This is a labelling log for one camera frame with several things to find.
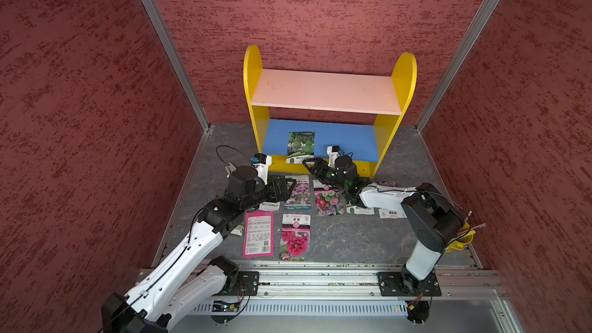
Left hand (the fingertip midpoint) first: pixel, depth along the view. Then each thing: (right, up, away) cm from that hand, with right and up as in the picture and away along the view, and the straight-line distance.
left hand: (284, 187), depth 74 cm
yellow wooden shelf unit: (+34, +30, +48) cm, 66 cm away
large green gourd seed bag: (-1, +2, -10) cm, 11 cm away
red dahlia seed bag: (+3, -21, +11) cm, 23 cm away
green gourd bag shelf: (+5, +13, +20) cm, 25 cm away
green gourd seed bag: (+27, -12, +17) cm, 34 cm away
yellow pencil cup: (+61, -16, +1) cm, 63 cm away
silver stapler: (-18, -18, +9) cm, 27 cm away
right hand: (+7, +5, +14) cm, 17 cm away
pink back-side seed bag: (-11, -20, +11) cm, 25 cm away
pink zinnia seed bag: (+17, -9, +21) cm, 29 cm away
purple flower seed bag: (+5, -8, +20) cm, 23 cm away
